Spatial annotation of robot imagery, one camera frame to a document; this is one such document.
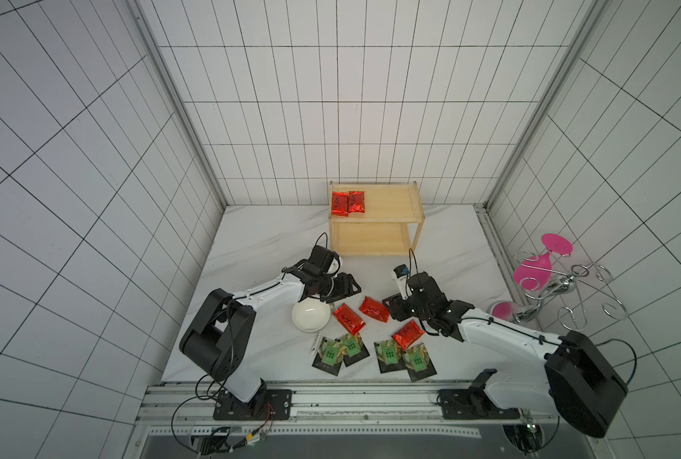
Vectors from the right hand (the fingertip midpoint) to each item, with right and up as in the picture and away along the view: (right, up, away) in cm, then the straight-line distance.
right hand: (381, 300), depth 86 cm
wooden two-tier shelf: (-2, +25, +2) cm, 25 cm away
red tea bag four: (-9, -6, 0) cm, 11 cm away
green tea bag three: (+2, -15, -5) cm, 16 cm away
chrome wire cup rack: (+39, +9, -20) cm, 45 cm away
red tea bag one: (-13, +30, +4) cm, 33 cm away
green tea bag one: (-16, -16, -5) cm, 23 cm away
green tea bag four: (+10, -16, -6) cm, 20 cm away
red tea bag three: (-2, -3, +2) cm, 4 cm away
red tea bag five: (+8, -10, -3) cm, 13 cm away
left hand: (-10, +1, 0) cm, 10 cm away
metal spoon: (-20, -13, -4) cm, 24 cm away
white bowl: (-22, -5, +1) cm, 22 cm away
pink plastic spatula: (+36, +11, -16) cm, 41 cm away
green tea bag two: (-8, -13, -3) cm, 16 cm away
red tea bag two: (-8, +31, +4) cm, 32 cm away
